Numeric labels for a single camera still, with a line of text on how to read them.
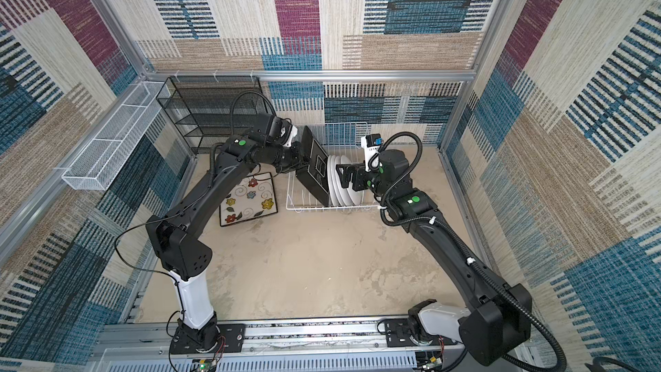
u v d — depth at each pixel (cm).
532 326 35
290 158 70
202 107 108
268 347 73
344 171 66
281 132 68
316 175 83
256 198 102
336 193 89
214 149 56
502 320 38
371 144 64
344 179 67
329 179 87
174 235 48
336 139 119
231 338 73
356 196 93
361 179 66
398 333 73
